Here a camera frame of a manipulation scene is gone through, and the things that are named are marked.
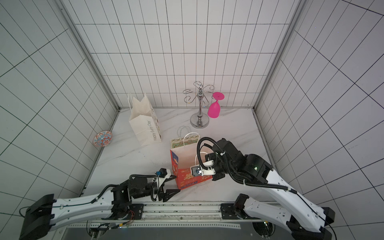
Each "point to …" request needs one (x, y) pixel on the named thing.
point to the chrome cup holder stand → (199, 120)
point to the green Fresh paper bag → (188, 140)
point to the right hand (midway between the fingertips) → (201, 157)
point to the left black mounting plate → (136, 211)
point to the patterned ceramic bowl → (102, 138)
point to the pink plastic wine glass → (214, 108)
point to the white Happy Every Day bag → (143, 121)
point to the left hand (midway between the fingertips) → (174, 184)
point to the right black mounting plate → (228, 212)
